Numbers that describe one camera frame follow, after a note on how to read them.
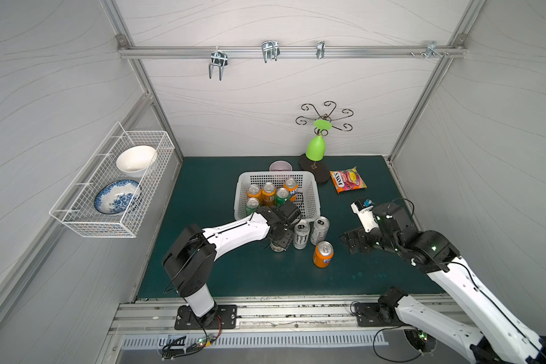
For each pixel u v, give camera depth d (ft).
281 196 3.05
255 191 3.05
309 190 3.26
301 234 2.62
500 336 1.26
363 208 2.00
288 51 2.60
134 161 2.50
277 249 2.82
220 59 2.57
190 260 1.44
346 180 3.55
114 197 2.13
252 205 2.93
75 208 1.86
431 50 2.51
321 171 3.76
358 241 1.98
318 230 2.64
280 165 3.71
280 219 2.07
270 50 2.49
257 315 2.46
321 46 2.36
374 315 2.39
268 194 3.11
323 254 2.54
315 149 3.11
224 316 2.41
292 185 3.14
